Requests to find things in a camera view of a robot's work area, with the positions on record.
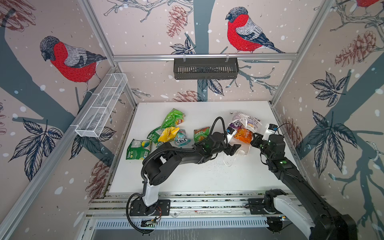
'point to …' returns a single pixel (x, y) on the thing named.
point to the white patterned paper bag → (250, 123)
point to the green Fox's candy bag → (138, 149)
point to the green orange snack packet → (154, 134)
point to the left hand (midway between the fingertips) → (237, 142)
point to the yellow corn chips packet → (168, 134)
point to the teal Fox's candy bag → (180, 138)
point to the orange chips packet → (244, 135)
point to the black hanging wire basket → (205, 68)
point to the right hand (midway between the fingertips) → (253, 134)
